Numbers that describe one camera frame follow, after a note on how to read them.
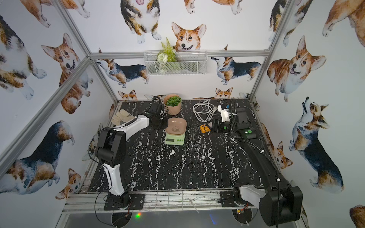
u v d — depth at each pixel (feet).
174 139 3.12
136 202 2.40
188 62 3.04
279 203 1.22
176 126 3.27
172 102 3.33
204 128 3.37
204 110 3.75
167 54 2.68
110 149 1.69
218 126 2.21
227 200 2.41
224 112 2.30
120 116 3.61
